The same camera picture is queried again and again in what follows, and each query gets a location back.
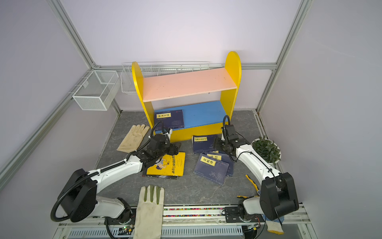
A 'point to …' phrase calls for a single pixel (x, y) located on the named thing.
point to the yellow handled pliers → (258, 191)
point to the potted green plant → (267, 150)
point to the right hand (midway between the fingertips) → (218, 145)
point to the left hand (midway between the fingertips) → (175, 143)
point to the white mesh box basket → (100, 90)
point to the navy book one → (205, 143)
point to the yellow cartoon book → (168, 165)
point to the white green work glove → (149, 215)
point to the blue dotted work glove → (275, 226)
